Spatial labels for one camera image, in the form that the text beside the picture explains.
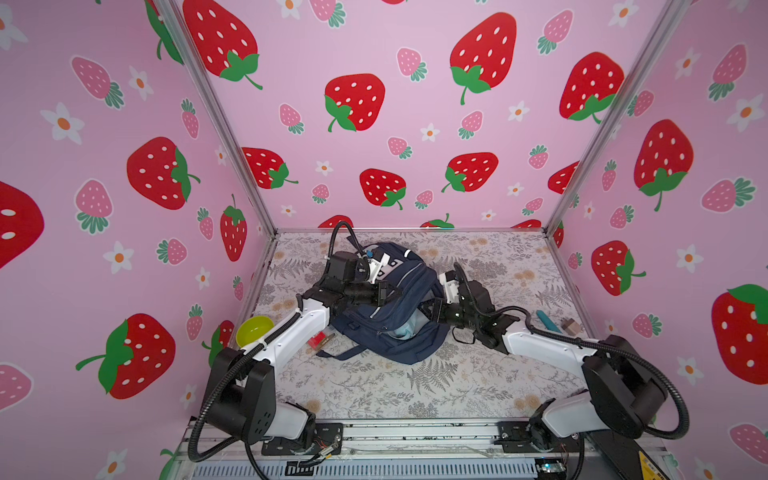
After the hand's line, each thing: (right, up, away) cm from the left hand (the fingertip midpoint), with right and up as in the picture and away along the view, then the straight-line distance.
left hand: (402, 292), depth 79 cm
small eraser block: (+54, -13, +13) cm, 57 cm away
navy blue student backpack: (-2, -10, +2) cm, 11 cm away
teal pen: (+48, -12, +16) cm, 52 cm away
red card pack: (-27, -16, +12) cm, 34 cm away
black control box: (+53, -39, -10) cm, 66 cm away
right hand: (+4, -5, +4) cm, 8 cm away
